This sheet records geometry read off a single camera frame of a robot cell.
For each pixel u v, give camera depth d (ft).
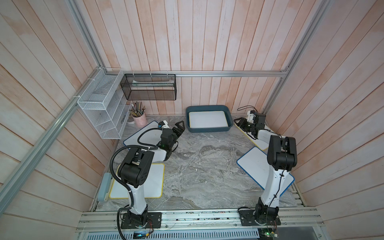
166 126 2.86
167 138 2.43
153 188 2.76
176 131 2.79
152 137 2.83
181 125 2.88
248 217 2.40
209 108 3.88
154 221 2.40
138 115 3.35
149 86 3.41
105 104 2.26
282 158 1.88
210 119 3.81
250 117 3.18
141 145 2.56
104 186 2.61
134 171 1.69
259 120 2.75
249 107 3.07
